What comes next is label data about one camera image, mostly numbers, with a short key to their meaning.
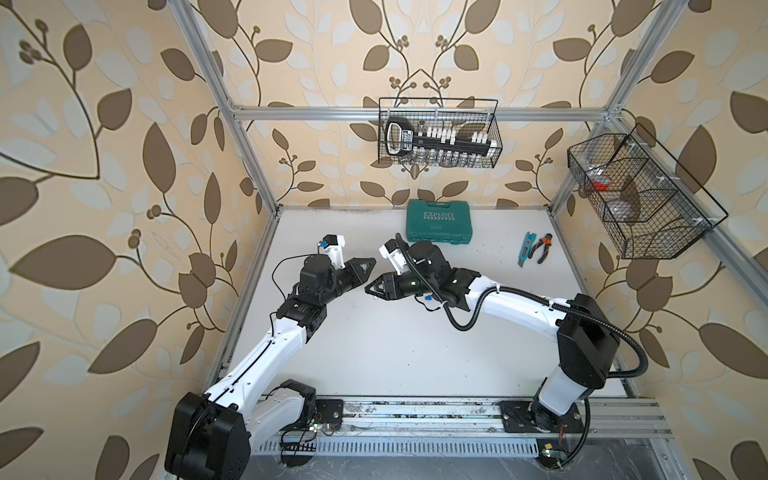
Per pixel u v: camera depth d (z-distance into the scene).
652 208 0.73
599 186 0.82
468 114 0.91
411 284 0.68
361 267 0.73
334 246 0.72
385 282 0.70
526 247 1.08
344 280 0.68
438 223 1.11
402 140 0.85
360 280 0.68
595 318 0.43
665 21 0.72
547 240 1.09
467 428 0.74
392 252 0.72
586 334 0.47
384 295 0.70
